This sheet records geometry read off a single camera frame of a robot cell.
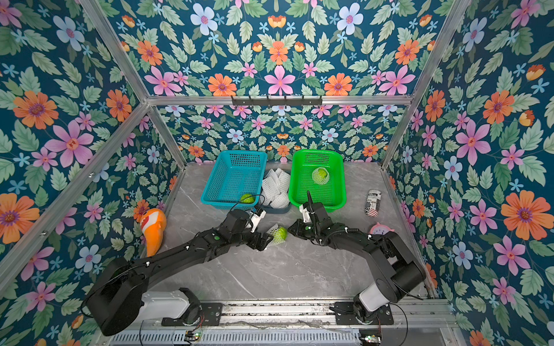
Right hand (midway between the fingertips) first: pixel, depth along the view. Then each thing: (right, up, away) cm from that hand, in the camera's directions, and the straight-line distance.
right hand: (292, 225), depth 88 cm
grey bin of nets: (-6, +5, +11) cm, 13 cm away
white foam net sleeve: (+12, +19, +21) cm, 30 cm away
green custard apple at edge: (-20, +10, +10) cm, 24 cm away
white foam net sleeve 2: (-9, -2, -2) cm, 9 cm away
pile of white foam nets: (-8, +16, +16) cm, 24 cm away
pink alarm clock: (+38, -2, +3) cm, 38 cm away
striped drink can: (+38, +8, +13) cm, 41 cm away
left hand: (-10, -2, -4) cm, 11 cm away
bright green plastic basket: (+20, +12, +19) cm, 30 cm away
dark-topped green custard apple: (-5, -3, -2) cm, 6 cm away
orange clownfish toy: (-58, +1, +1) cm, 58 cm away
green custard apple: (+14, +22, +17) cm, 31 cm away
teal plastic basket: (-31, +23, +27) cm, 47 cm away
